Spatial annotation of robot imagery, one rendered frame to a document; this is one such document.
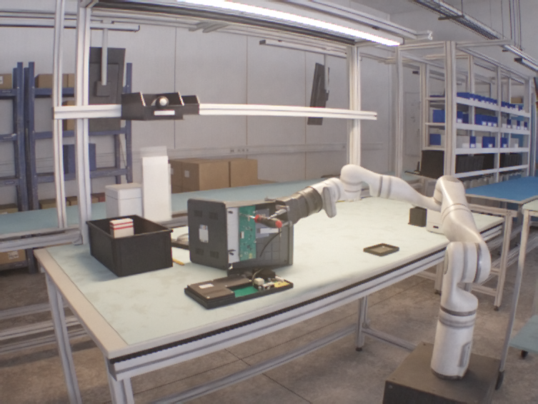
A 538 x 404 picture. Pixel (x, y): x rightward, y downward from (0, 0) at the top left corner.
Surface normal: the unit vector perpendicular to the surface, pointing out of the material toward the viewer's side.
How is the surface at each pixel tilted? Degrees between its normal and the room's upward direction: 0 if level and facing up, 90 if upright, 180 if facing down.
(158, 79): 90
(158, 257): 90
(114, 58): 98
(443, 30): 90
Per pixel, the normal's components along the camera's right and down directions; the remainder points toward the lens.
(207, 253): -0.53, 0.15
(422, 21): -0.77, 0.11
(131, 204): 0.63, 0.13
